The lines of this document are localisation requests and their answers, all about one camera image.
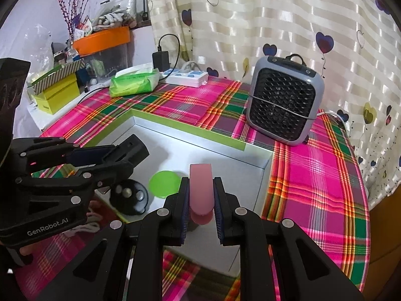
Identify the striped cardboard box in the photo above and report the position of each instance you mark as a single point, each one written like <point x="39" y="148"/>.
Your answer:
<point x="53" y="80"/>

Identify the clear plastic bag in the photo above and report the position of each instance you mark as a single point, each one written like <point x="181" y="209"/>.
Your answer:
<point x="39" y="47"/>

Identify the wooden cabinet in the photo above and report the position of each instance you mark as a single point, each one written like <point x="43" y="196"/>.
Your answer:
<point x="383" y="225"/>

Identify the green and white suction knob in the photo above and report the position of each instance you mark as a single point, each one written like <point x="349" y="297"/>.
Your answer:
<point x="163" y="183"/>

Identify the black round magnetic disc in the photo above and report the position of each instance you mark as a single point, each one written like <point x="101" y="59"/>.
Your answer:
<point x="131" y="200"/>

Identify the green and white cardboard box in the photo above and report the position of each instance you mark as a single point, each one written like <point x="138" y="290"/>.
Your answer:
<point x="203" y="144"/>

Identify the white work gloves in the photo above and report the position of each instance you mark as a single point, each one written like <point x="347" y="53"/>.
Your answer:
<point x="109" y="17"/>

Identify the yellow cardboard box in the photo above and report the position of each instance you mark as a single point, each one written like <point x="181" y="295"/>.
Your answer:
<point x="59" y="97"/>

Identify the black charger adapter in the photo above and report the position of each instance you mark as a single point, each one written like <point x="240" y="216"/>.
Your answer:
<point x="160" y="61"/>

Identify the clear bin with orange lid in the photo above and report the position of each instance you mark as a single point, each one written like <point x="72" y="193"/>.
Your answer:
<point x="103" y="39"/>

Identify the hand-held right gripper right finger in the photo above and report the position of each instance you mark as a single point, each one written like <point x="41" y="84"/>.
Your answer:
<point x="219" y="210"/>

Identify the green tissue pack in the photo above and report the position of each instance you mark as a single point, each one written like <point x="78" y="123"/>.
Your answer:
<point x="134" y="83"/>

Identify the pink plaid tablecloth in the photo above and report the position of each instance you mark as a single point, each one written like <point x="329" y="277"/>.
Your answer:
<point x="313" y="178"/>

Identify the colourful paper packets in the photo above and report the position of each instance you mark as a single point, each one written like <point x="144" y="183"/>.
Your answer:
<point x="83" y="27"/>

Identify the grey fan heater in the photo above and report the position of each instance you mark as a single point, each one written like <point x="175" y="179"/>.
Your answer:
<point x="282" y="100"/>

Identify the purple dried flower branches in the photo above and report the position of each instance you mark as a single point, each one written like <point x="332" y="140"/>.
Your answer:
<point x="72" y="3"/>

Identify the cream heart print curtain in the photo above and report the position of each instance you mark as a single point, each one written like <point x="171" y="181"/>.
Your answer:
<point x="282" y="22"/>

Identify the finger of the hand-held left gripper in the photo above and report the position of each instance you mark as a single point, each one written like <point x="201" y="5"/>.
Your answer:
<point x="91" y="156"/>
<point x="94" y="180"/>

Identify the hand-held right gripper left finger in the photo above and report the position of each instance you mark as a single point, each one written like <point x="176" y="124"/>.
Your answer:
<point x="185" y="210"/>

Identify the person's left hand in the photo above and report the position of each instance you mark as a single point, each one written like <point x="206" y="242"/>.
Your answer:
<point x="26" y="254"/>

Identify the white power strip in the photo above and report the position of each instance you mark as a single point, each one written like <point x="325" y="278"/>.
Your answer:
<point x="188" y="76"/>

